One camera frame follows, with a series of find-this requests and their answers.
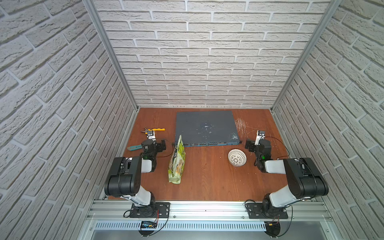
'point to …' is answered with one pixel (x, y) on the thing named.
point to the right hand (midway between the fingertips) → (252, 137)
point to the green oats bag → (177, 162)
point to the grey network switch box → (206, 128)
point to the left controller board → (147, 224)
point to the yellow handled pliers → (155, 129)
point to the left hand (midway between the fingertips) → (153, 136)
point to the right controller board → (273, 228)
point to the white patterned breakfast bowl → (237, 157)
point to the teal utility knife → (132, 148)
